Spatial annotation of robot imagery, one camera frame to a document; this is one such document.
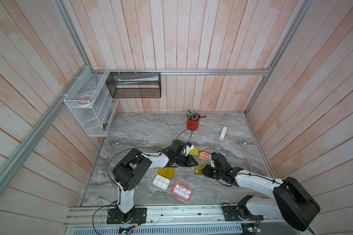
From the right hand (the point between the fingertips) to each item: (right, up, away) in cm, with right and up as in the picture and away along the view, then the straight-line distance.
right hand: (202, 169), depth 89 cm
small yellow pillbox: (-3, 0, -1) cm, 3 cm away
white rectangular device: (+18, +22, +15) cm, 32 cm away
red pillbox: (-12, -10, -8) cm, 18 cm away
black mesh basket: (-46, +57, +15) cm, 75 cm away
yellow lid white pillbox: (-24, -5, -4) cm, 25 cm away
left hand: (-4, +3, -3) cm, 6 cm away
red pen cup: (-4, +28, +15) cm, 32 cm away
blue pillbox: (+16, +9, +6) cm, 19 cm away
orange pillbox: (+2, +8, +5) cm, 10 cm away
